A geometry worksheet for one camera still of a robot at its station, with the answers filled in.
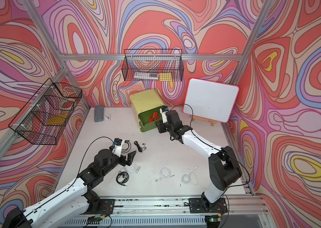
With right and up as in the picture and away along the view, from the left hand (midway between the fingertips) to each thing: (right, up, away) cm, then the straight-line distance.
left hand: (130, 149), depth 79 cm
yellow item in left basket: (-36, +17, -7) cm, 40 cm away
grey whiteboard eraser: (-33, +22, +33) cm, 52 cm away
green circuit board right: (+45, -35, -8) cm, 57 cm away
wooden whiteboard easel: (+56, +15, +26) cm, 64 cm away
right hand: (+17, +13, +9) cm, 22 cm away
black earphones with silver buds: (+3, -3, +15) cm, 16 cm away
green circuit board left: (-16, -33, -9) cm, 38 cm away
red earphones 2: (+13, +19, +12) cm, 25 cm away
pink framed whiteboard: (+53, +31, +22) cm, 65 cm away
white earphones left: (-1, -14, +7) cm, 15 cm away
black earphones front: (-5, -18, +4) cm, 19 cm away
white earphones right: (+36, -18, +4) cm, 40 cm away
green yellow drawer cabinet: (+6, +27, +13) cm, 31 cm away
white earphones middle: (+20, -16, +7) cm, 26 cm away
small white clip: (-25, +18, +32) cm, 44 cm away
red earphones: (+13, +19, +12) cm, 25 cm away
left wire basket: (-45, +17, -6) cm, 48 cm away
